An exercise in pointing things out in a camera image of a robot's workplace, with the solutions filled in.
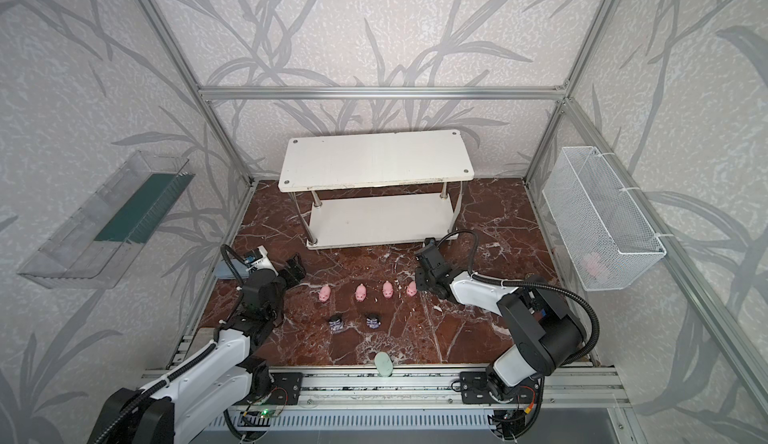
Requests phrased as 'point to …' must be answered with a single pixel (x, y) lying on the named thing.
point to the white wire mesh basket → (608, 243)
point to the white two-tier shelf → (344, 161)
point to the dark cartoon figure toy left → (336, 323)
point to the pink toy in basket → (591, 263)
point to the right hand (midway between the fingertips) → (424, 264)
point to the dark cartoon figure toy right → (373, 320)
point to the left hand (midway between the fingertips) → (293, 249)
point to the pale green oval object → (383, 364)
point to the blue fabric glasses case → (222, 269)
